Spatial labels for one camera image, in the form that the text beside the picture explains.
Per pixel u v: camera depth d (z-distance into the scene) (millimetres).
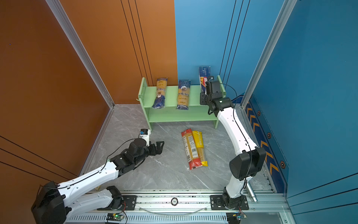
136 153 602
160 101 804
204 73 828
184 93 849
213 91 580
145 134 698
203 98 714
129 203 731
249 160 438
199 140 955
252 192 755
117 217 706
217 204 725
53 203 395
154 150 707
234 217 700
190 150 891
